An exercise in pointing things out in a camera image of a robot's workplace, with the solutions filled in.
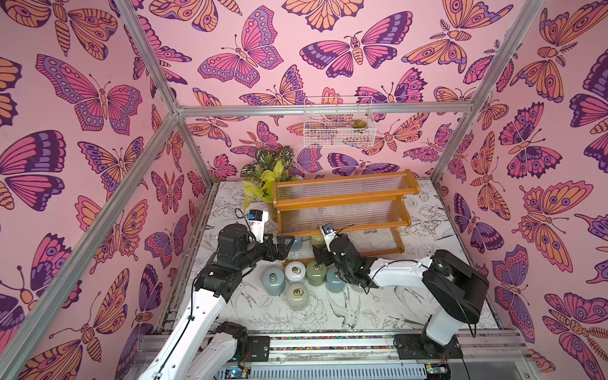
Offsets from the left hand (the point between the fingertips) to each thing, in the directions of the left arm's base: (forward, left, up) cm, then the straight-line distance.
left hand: (285, 235), depth 74 cm
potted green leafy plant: (+36, +11, -3) cm, 37 cm away
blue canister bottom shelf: (+7, -3, -17) cm, 19 cm away
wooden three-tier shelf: (+28, -35, -22) cm, 50 cm away
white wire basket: (+47, -19, +11) cm, 52 cm away
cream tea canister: (-14, -4, -15) cm, 21 cm away
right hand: (+8, -13, -14) cm, 21 cm away
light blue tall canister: (-9, +5, -15) cm, 18 cm away
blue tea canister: (-8, -16, -17) cm, 25 cm away
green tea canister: (-6, -10, -16) cm, 19 cm away
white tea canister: (-6, -3, -15) cm, 16 cm away
